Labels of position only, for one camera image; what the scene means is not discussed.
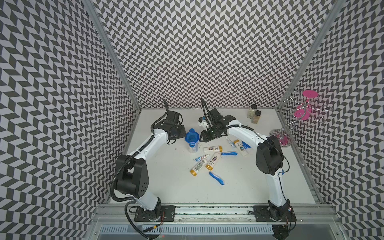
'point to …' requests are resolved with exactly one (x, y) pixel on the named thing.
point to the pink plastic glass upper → (310, 93)
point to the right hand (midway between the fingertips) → (202, 140)
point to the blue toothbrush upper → (231, 153)
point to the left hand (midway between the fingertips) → (182, 134)
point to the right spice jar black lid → (258, 112)
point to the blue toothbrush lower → (219, 180)
